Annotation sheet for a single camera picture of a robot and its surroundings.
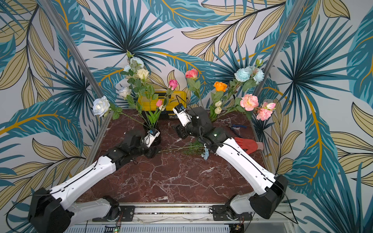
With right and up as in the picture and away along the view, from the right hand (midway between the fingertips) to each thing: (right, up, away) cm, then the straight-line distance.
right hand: (177, 121), depth 70 cm
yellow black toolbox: (-20, +10, +18) cm, 29 cm away
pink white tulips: (-16, +2, +16) cm, 22 cm away
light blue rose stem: (+9, -17, +27) cm, 33 cm away
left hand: (-12, -13, +10) cm, 21 cm away
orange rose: (+21, +10, +13) cm, 27 cm away
